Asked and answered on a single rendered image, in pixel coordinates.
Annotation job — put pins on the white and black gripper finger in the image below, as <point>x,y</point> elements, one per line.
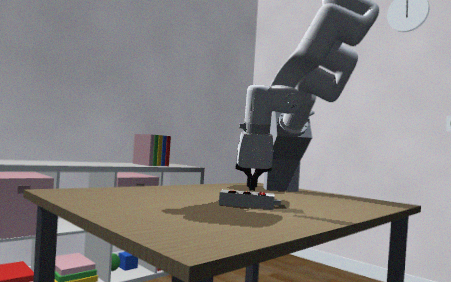
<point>256,175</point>
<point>247,171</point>

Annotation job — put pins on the white power strip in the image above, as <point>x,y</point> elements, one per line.
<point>248,199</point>

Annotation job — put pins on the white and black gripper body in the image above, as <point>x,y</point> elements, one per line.
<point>255,151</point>

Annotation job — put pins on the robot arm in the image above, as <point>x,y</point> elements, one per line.
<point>331,23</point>

